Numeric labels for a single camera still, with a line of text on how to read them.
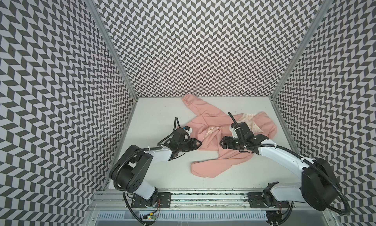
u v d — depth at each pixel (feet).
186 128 2.77
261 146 1.86
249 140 2.06
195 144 2.64
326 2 2.24
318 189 1.37
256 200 2.37
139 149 1.61
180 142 2.38
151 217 2.18
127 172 1.47
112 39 2.86
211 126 3.10
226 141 2.52
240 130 2.15
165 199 2.37
